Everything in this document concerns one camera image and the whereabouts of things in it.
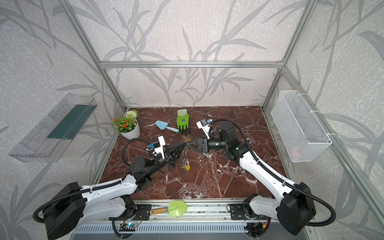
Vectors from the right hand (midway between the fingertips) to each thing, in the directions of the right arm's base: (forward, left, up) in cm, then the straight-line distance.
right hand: (189, 141), depth 68 cm
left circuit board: (-30, +31, -30) cm, 52 cm away
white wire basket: (+2, -48, +6) cm, 48 cm away
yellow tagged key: (-9, +1, -8) cm, 12 cm away
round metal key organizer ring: (-9, +2, -4) cm, 10 cm away
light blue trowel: (+31, +23, -28) cm, 48 cm away
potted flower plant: (+20, +40, -13) cm, 47 cm away
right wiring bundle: (-32, -31, -32) cm, 55 cm away
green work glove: (+34, +9, -28) cm, 45 cm away
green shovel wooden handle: (-23, +8, -26) cm, 36 cm away
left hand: (-3, +1, +3) cm, 4 cm away
